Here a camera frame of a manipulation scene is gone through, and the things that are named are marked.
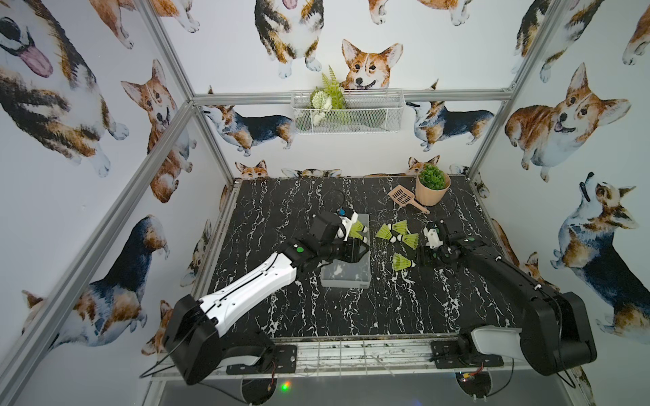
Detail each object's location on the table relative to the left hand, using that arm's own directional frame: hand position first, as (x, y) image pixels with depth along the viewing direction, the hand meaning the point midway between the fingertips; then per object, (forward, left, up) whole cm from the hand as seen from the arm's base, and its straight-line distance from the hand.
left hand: (368, 245), depth 75 cm
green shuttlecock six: (+2, -13, -17) cm, 21 cm away
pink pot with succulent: (+31, -29, -8) cm, 43 cm away
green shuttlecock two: (+14, +1, -18) cm, 23 cm away
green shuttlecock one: (+18, +2, -19) cm, 26 cm away
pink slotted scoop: (+36, -21, -21) cm, 47 cm away
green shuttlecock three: (+15, -9, -17) cm, 25 cm away
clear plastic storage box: (0, +5, -21) cm, 22 cm away
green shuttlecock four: (+18, -16, -18) cm, 30 cm away
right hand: (+2, -19, -13) cm, 24 cm away
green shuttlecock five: (+11, -18, -17) cm, 27 cm away
